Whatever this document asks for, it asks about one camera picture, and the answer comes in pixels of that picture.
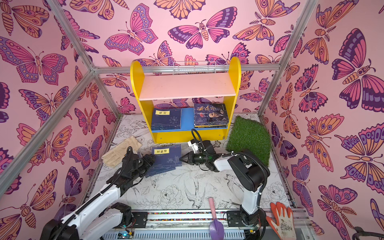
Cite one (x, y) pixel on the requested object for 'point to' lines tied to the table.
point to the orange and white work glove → (283, 224)
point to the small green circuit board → (125, 235)
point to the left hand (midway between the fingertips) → (154, 158)
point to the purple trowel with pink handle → (216, 228)
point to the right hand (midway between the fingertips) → (180, 158)
